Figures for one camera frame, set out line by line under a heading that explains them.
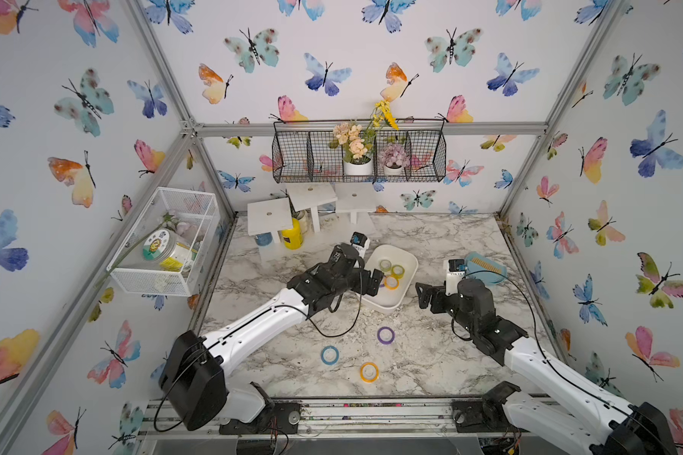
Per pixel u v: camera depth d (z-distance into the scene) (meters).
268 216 0.99
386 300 0.94
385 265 1.04
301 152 0.99
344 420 0.75
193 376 0.40
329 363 0.83
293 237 1.01
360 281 0.70
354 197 1.05
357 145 0.81
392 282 0.99
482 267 1.04
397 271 1.02
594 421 0.42
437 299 0.72
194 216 0.77
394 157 0.87
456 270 0.69
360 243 0.68
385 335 0.89
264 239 1.04
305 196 0.95
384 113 0.81
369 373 0.81
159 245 0.63
